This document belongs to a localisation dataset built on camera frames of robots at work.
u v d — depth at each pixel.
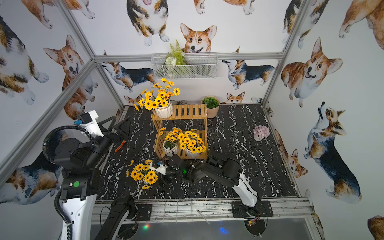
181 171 0.70
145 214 0.73
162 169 0.73
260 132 0.93
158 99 0.65
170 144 0.86
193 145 0.79
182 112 0.80
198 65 0.93
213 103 1.07
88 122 0.47
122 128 0.51
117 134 0.51
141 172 0.73
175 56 0.82
